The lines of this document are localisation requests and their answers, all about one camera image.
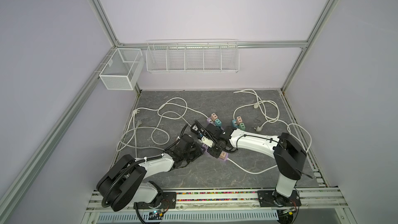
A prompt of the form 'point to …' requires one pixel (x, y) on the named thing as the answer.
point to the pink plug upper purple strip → (213, 116)
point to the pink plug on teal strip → (239, 120)
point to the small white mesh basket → (121, 71)
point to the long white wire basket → (193, 56)
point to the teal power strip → (235, 123)
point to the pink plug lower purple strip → (223, 155)
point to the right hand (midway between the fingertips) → (213, 150)
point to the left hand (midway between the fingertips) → (204, 153)
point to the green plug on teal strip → (242, 126)
